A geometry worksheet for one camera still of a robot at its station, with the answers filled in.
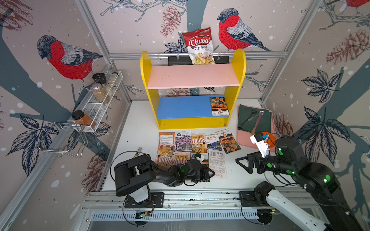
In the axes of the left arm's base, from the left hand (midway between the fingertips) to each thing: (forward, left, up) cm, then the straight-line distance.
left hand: (217, 175), depth 76 cm
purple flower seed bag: (+23, +19, -5) cm, 31 cm away
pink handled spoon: (+47, -41, -6) cm, 63 cm away
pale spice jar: (+48, +62, +28) cm, 83 cm away
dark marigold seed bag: (+10, +5, -7) cm, 13 cm away
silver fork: (+17, +47, -4) cm, 50 cm away
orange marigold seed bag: (+23, -11, -6) cm, 27 cm away
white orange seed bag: (+26, +31, -6) cm, 41 cm away
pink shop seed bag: (+13, +31, -6) cm, 34 cm away
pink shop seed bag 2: (+12, +20, -5) cm, 24 cm away
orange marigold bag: (+43, -5, +8) cm, 44 cm away
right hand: (+2, -8, +21) cm, 22 cm away
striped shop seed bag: (+23, +9, -5) cm, 25 cm away
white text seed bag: (+8, -2, -5) cm, 10 cm away
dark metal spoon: (+49, -35, -5) cm, 60 cm away
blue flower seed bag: (+22, -1, -6) cm, 23 cm away
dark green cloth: (+49, -29, -5) cm, 57 cm away
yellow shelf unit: (+38, +12, +7) cm, 41 cm away
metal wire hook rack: (+6, +67, +29) cm, 73 cm away
